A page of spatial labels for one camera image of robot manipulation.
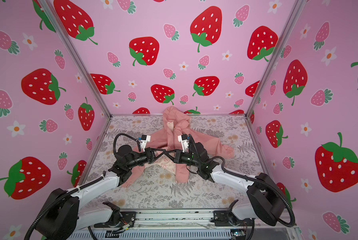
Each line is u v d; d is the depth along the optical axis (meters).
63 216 0.41
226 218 0.66
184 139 0.71
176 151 0.70
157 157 0.72
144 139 0.73
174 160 0.69
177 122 1.10
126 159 0.63
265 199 0.42
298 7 0.69
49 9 0.68
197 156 0.59
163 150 0.75
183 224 0.73
